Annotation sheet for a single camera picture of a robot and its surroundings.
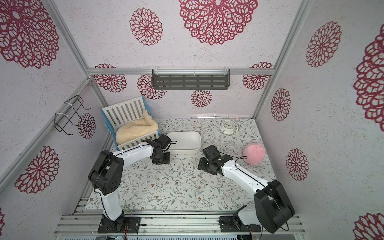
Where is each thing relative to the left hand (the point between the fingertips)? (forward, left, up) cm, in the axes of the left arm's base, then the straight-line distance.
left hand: (166, 161), depth 94 cm
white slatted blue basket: (+29, +38, +12) cm, 49 cm away
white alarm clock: (+28, -44, +1) cm, 52 cm away
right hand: (-6, -24, +4) cm, 25 cm away
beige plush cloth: (+22, +25, +6) cm, 34 cm away
